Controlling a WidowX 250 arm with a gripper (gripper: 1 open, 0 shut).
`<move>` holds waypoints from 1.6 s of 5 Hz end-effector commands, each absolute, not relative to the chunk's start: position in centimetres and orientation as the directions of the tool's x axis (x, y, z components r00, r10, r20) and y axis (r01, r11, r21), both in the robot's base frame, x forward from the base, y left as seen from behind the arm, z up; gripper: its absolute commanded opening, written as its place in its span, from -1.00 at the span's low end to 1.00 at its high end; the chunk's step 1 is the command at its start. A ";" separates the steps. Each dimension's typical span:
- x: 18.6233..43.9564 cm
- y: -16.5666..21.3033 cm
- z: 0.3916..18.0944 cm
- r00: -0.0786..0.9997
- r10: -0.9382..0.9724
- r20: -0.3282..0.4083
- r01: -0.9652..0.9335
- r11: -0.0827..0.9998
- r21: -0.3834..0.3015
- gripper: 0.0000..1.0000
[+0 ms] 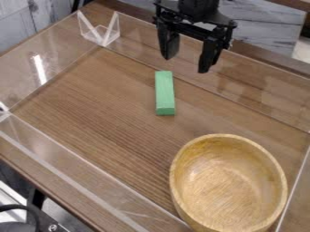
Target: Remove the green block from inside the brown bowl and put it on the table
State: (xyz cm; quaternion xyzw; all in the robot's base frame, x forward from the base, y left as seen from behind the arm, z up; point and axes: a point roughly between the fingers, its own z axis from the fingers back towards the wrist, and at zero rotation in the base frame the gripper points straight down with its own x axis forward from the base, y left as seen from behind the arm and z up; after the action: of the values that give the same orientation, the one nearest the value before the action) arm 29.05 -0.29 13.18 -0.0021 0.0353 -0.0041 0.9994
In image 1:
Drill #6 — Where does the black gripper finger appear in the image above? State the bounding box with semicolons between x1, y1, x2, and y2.
158;22;181;60
200;36;224;73

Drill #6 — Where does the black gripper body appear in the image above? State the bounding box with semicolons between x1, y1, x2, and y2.
154;0;238;49

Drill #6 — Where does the green wooden block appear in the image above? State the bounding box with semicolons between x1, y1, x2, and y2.
156;71;176;116

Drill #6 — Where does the brown wooden bowl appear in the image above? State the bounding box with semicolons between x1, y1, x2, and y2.
170;133;289;232

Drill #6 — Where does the clear acrylic corner bracket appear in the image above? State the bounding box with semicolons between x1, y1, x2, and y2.
77;11;121;47

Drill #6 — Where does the clear acrylic enclosure wall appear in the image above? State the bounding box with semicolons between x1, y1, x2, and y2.
0;4;310;232

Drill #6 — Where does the black cable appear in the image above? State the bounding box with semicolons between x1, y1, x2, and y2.
0;204;42;232

